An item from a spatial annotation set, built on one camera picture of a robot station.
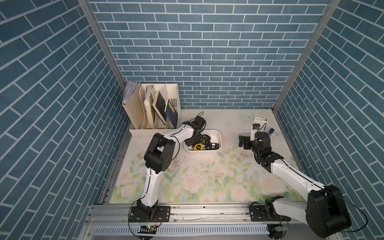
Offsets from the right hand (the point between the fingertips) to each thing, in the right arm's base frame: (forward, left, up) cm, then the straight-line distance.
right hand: (248, 136), depth 87 cm
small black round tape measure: (-1, +19, -11) cm, 22 cm away
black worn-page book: (+18, +58, +4) cm, 61 cm away
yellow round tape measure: (-3, +30, -12) cm, 32 cm away
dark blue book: (+18, +50, -4) cm, 54 cm away
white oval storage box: (+7, +18, -12) cm, 22 cm away
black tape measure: (+4, +25, -10) cm, 27 cm away
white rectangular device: (+25, -15, -12) cm, 32 cm away
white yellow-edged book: (+15, +61, +11) cm, 64 cm away
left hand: (+3, +30, -12) cm, 32 cm away
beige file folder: (+9, +70, +14) cm, 72 cm away
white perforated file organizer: (+30, +53, +7) cm, 62 cm away
